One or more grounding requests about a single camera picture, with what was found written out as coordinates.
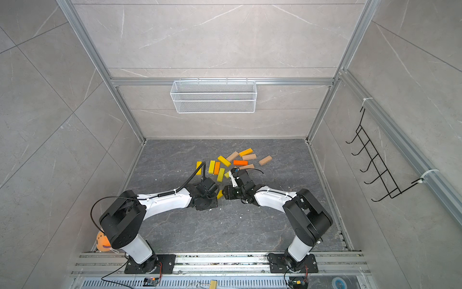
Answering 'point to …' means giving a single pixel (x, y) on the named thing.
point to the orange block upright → (217, 167)
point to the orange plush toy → (103, 244)
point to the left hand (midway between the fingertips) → (218, 201)
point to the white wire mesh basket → (213, 97)
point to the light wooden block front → (249, 166)
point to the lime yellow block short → (221, 174)
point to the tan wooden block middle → (251, 156)
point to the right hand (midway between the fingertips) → (228, 191)
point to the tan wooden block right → (261, 162)
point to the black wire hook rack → (385, 179)
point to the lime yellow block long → (227, 174)
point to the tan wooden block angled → (233, 156)
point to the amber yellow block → (246, 152)
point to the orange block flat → (240, 162)
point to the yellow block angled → (224, 161)
